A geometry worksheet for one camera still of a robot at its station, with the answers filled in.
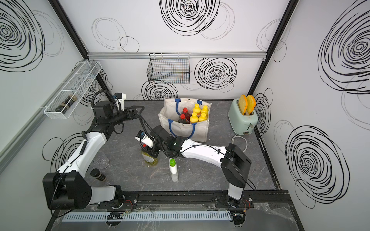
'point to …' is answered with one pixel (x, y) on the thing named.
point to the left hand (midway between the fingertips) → (138, 107)
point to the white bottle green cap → (173, 168)
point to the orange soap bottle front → (204, 110)
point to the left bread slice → (243, 103)
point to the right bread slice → (251, 103)
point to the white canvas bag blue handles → (169, 115)
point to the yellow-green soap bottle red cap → (148, 158)
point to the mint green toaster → (243, 124)
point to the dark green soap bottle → (182, 119)
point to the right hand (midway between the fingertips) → (144, 146)
